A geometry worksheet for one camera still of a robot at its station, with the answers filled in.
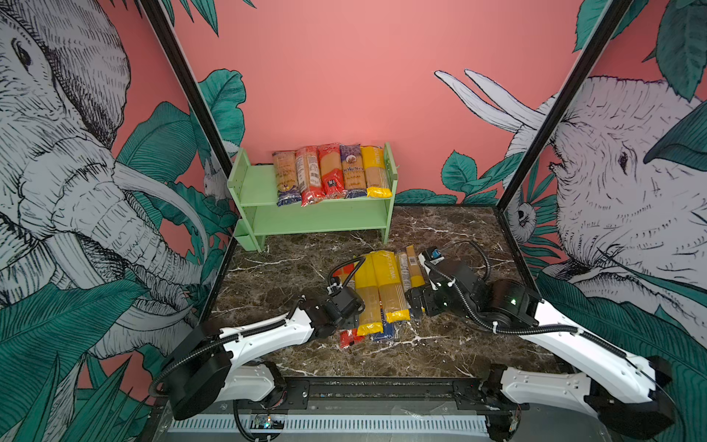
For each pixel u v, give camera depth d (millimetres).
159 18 704
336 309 636
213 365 407
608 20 702
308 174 860
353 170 901
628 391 382
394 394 750
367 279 932
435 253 580
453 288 459
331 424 701
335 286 732
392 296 864
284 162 924
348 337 817
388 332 830
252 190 895
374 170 909
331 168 881
